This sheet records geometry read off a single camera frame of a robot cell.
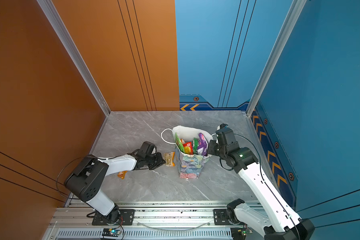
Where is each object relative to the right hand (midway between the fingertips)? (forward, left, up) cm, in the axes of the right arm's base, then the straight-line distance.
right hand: (208, 144), depth 74 cm
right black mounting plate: (-28, -5, -22) cm, 36 cm away
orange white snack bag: (+9, +13, -10) cm, 19 cm away
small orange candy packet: (-7, +48, -19) cm, 52 cm away
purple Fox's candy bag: (+2, +3, -3) cm, 4 cm away
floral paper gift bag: (-8, +10, -6) cm, 14 cm away
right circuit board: (-34, -16, -23) cm, 44 cm away
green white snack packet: (+4, +6, -7) cm, 10 cm away
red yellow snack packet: (+3, +10, -7) cm, 13 cm away
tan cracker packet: (+3, +22, -20) cm, 30 cm away
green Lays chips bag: (+2, +15, -2) cm, 15 cm away
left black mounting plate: (-28, +41, -21) cm, 54 cm away
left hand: (+2, +23, -21) cm, 31 cm away
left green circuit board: (-34, +45, -23) cm, 61 cm away
